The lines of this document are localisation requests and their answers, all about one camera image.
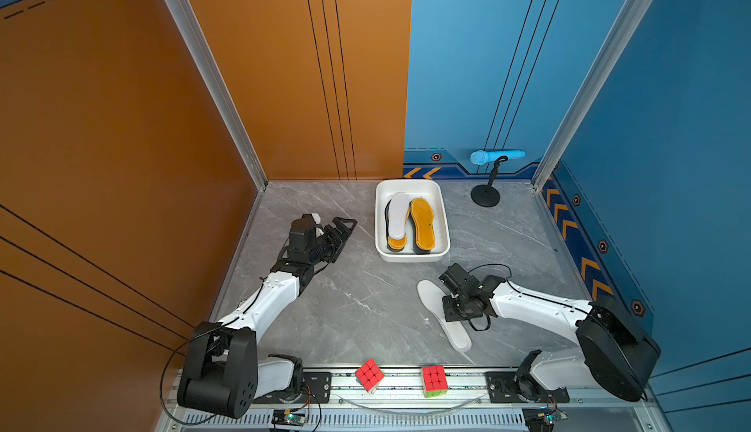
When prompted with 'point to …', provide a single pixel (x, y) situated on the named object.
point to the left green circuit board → (290, 417)
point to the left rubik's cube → (370, 375)
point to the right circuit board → (542, 418)
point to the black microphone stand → (488, 195)
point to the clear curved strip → (458, 408)
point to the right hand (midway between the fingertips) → (448, 313)
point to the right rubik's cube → (434, 381)
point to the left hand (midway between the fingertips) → (354, 226)
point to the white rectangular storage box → (431, 190)
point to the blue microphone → (482, 156)
